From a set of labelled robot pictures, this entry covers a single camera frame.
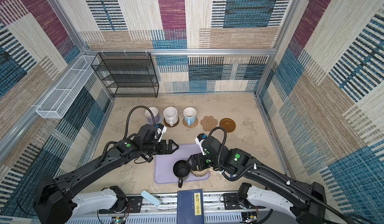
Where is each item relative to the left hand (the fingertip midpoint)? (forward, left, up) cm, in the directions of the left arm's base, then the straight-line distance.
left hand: (173, 146), depth 77 cm
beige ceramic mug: (-11, -14, -10) cm, 20 cm away
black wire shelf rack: (+55, +36, +3) cm, 66 cm away
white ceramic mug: (+29, +5, -12) cm, 31 cm away
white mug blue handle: (+23, -8, -6) cm, 25 cm away
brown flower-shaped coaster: (+25, -21, -16) cm, 36 cm away
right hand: (-9, -11, -1) cm, 14 cm away
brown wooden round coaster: (+18, +5, -8) cm, 20 cm away
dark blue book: (-25, -8, -14) cm, 29 cm away
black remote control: (-1, +15, -12) cm, 19 cm away
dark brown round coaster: (+22, -34, -14) cm, 43 cm away
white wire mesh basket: (+13, +54, +18) cm, 59 cm away
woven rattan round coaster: (+21, -10, -14) cm, 28 cm away
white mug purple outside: (+26, +14, -12) cm, 32 cm away
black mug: (-7, -4, -14) cm, 16 cm away
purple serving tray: (-4, +6, -14) cm, 16 cm away
